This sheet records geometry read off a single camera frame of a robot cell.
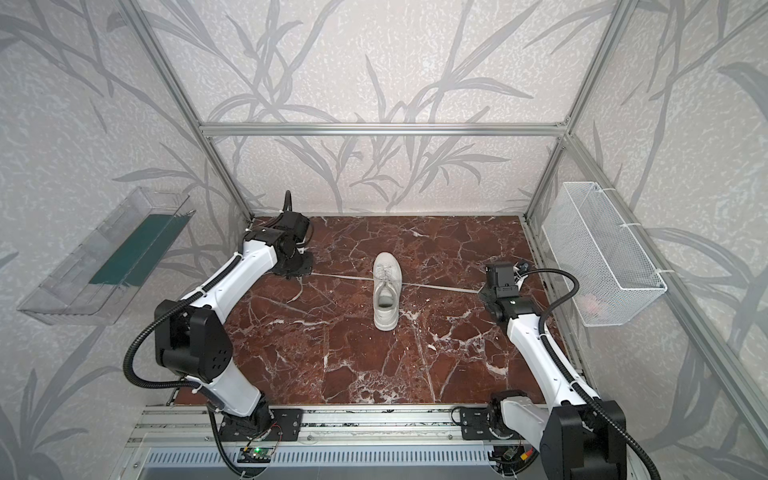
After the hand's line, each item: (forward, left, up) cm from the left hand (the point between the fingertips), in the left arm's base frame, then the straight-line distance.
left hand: (304, 259), depth 88 cm
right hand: (-6, -57, -1) cm, 58 cm away
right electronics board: (-46, -58, -18) cm, 76 cm away
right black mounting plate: (-40, -48, -12) cm, 64 cm away
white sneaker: (-7, -25, -9) cm, 27 cm away
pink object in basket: (-17, -76, +7) cm, 78 cm away
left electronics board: (-47, +6, -16) cm, 50 cm away
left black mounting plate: (-41, -1, -14) cm, 43 cm away
